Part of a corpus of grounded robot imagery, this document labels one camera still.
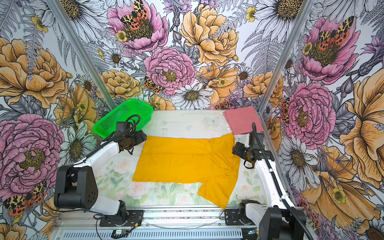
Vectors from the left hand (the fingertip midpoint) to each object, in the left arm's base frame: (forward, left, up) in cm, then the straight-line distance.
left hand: (141, 142), depth 91 cm
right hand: (-11, -55, +3) cm, 57 cm away
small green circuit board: (-43, +4, -10) cm, 44 cm away
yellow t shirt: (-8, -43, -9) cm, 45 cm away
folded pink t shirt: (+29, -69, -13) cm, 76 cm away
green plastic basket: (+34, +15, -8) cm, 38 cm away
